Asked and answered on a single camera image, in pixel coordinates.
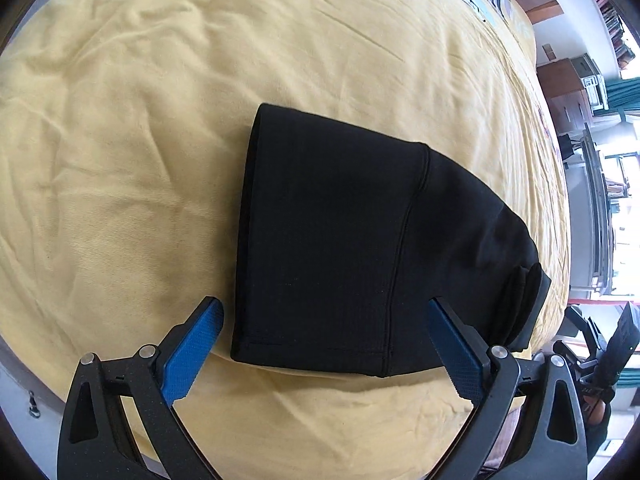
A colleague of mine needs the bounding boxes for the row of books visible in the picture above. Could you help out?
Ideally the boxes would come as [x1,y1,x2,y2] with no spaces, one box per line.
[582,0,634,69]

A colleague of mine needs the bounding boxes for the long grey desk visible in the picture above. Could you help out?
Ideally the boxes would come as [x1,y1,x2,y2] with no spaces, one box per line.
[579,120,622,292]

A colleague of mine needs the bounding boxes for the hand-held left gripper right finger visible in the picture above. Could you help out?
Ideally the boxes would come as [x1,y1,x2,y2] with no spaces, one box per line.
[419,296,588,480]

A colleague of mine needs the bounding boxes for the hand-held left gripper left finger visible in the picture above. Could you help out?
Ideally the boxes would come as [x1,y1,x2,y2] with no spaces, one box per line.
[58,296,227,480]

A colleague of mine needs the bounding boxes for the white printer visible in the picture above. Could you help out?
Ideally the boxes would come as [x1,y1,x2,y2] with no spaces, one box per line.
[570,52,609,112]

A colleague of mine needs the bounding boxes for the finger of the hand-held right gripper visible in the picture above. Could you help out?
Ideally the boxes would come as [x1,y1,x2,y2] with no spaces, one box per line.
[606,302,640,362]

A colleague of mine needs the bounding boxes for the red metal frame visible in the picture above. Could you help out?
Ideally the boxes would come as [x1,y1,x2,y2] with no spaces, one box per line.
[567,295,640,307]

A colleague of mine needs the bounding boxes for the black grey office chair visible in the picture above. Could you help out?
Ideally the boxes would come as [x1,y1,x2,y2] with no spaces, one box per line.
[554,305,607,377]

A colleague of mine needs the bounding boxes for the yellow printed bed cover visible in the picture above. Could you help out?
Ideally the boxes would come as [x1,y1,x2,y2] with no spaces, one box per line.
[0,0,572,480]

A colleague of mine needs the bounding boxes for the long teal curtain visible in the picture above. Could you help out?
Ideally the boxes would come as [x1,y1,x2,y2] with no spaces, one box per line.
[602,77,640,122]

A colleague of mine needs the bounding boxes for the wooden dresser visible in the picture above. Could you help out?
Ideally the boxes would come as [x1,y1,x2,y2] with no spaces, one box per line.
[537,57,594,134]

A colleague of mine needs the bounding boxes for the black pants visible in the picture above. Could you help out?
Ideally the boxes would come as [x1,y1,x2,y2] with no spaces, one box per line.
[230,103,552,379]

